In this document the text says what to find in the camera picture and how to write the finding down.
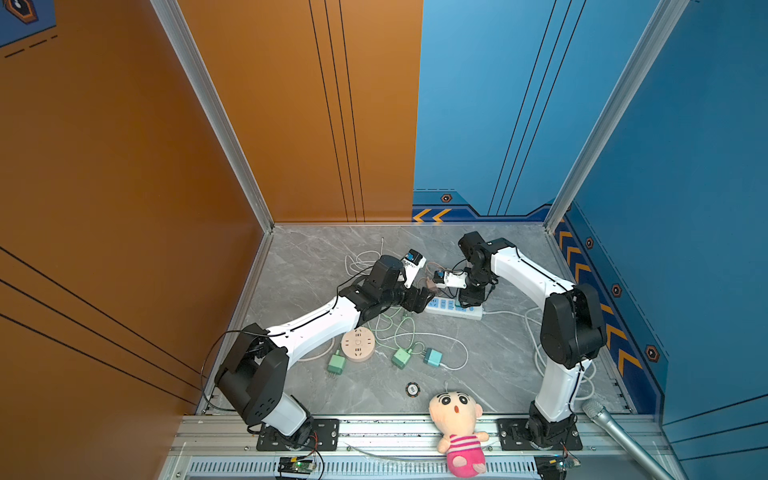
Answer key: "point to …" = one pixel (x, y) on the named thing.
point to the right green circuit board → (551, 467)
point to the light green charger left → (337, 362)
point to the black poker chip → (413, 389)
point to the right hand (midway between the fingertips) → (467, 292)
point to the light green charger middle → (401, 358)
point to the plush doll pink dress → (455, 413)
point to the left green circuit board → (295, 466)
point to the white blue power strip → (450, 307)
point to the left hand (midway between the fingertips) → (425, 283)
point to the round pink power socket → (358, 344)
